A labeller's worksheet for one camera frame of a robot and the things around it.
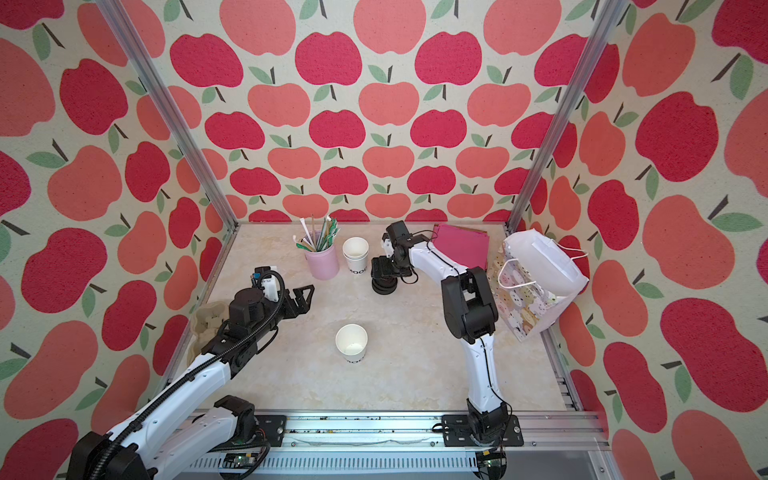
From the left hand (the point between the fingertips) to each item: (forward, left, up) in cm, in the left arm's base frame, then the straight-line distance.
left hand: (307, 291), depth 81 cm
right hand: (+15, -23, -12) cm, 30 cm away
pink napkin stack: (+28, -53, -15) cm, 61 cm away
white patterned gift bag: (-3, -59, +9) cm, 59 cm away
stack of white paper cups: (+21, -12, -8) cm, 26 cm away
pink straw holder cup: (+18, -1, -11) cm, 22 cm away
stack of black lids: (+12, -22, -15) cm, 29 cm away
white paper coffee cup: (-9, -12, -13) cm, 20 cm away
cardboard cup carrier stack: (-1, +33, -13) cm, 35 cm away
